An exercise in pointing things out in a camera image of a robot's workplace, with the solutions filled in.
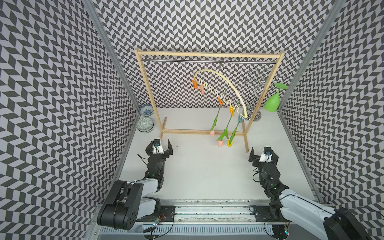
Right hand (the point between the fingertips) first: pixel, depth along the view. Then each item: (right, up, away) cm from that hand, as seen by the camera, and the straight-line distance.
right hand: (261, 150), depth 83 cm
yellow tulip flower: (-18, +5, 0) cm, 18 cm away
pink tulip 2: (-27, +10, +8) cm, 30 cm away
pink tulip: (-22, +4, +4) cm, 23 cm away
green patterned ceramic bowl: (-74, +14, +22) cm, 78 cm away
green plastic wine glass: (+9, +27, +5) cm, 29 cm away
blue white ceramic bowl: (-77, +25, +33) cm, 87 cm away
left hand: (-57, +5, +4) cm, 58 cm away
